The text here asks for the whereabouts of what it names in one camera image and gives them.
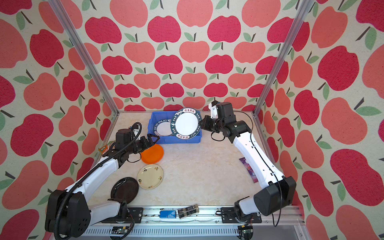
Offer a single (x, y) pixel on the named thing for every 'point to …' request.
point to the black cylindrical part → (188, 210)
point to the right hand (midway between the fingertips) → (203, 121)
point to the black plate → (125, 189)
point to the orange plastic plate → (152, 155)
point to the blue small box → (167, 214)
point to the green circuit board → (119, 230)
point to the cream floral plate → (150, 176)
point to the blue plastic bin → (154, 116)
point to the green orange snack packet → (104, 149)
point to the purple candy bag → (251, 172)
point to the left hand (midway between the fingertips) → (157, 140)
